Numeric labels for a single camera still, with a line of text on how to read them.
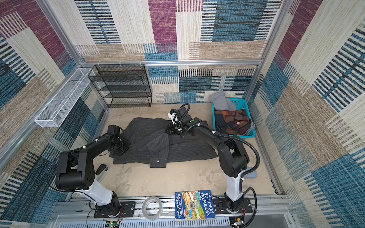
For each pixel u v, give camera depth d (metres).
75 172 0.46
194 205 0.73
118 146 0.79
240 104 1.11
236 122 0.99
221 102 1.11
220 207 0.73
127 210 0.73
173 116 0.81
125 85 1.09
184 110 0.71
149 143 0.86
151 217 0.71
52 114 0.70
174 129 0.78
